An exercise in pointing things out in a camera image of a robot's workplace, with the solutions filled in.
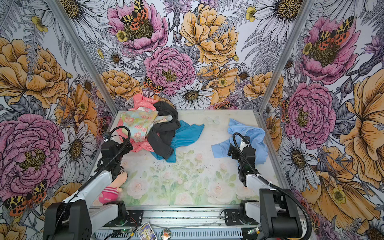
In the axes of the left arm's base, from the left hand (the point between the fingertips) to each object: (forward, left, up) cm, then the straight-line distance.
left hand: (121, 145), depth 87 cm
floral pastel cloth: (+14, -6, +2) cm, 15 cm away
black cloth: (+7, -21, -1) cm, 22 cm away
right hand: (-1, -67, -3) cm, 68 cm away
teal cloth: (+16, -36, -12) cm, 41 cm away
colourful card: (-40, -19, -9) cm, 46 cm away
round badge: (-41, -28, -12) cm, 51 cm away
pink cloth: (+5, -11, -8) cm, 14 cm away
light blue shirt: (+8, -81, -3) cm, 82 cm away
